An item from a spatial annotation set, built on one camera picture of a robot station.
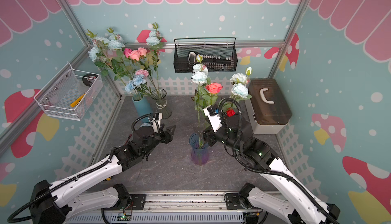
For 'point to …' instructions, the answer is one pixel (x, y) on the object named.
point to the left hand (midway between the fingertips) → (170, 128)
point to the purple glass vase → (199, 150)
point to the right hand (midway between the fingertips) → (200, 124)
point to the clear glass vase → (161, 105)
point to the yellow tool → (76, 102)
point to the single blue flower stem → (145, 124)
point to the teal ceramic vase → (142, 107)
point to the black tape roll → (89, 80)
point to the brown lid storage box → (269, 111)
